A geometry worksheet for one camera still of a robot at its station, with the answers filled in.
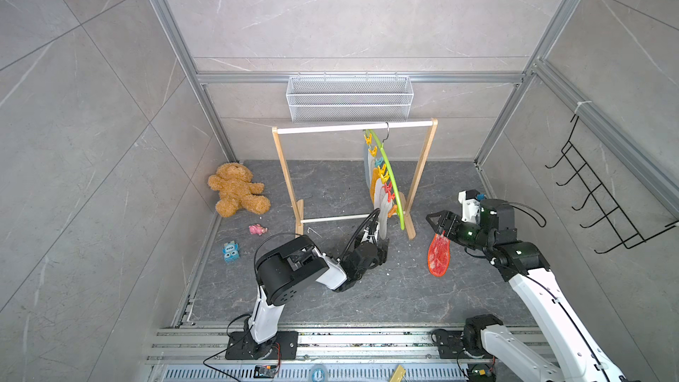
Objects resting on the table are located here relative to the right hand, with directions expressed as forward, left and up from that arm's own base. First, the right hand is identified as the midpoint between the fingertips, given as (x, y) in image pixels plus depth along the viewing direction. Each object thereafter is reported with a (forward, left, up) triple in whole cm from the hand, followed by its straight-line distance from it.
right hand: (437, 220), depth 75 cm
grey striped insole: (+4, +15, -1) cm, 16 cm away
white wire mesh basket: (+50, +24, +9) cm, 57 cm away
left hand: (+5, +13, -17) cm, 22 cm away
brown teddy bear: (+27, +70, -13) cm, 76 cm away
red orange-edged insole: (-1, -6, -22) cm, 22 cm away
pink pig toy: (+9, +59, -19) cm, 63 cm away
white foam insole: (+16, +15, -8) cm, 23 cm away
